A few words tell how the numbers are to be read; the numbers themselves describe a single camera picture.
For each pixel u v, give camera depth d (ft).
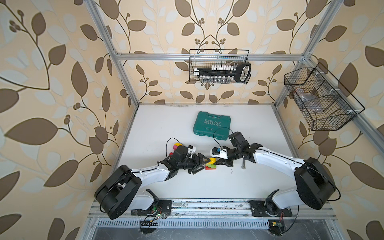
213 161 2.64
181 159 2.23
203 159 2.51
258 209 2.41
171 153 2.49
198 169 2.59
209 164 2.68
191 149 2.70
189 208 2.47
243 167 2.89
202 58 2.99
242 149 2.21
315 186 1.40
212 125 3.34
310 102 2.31
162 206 2.45
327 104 2.37
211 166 2.76
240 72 2.76
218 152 2.32
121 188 1.54
